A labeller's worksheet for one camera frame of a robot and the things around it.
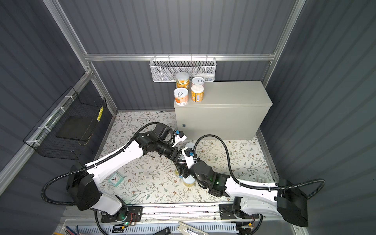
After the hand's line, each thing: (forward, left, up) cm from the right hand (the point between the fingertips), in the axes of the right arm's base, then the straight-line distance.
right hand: (181, 159), depth 74 cm
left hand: (0, -2, 0) cm, 2 cm away
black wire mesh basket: (+13, +58, +12) cm, 61 cm away
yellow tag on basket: (+24, +48, +9) cm, 54 cm away
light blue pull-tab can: (+15, -4, -12) cm, 20 cm away
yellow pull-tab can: (-7, -3, -15) cm, 16 cm away
